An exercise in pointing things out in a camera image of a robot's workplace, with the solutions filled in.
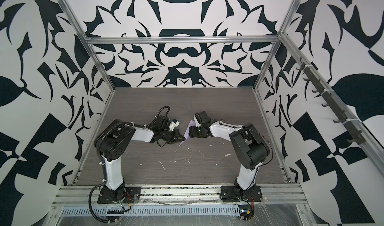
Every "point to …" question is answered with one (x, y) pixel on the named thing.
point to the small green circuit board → (245, 212)
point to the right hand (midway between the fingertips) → (193, 132)
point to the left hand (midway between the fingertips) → (186, 136)
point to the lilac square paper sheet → (192, 123)
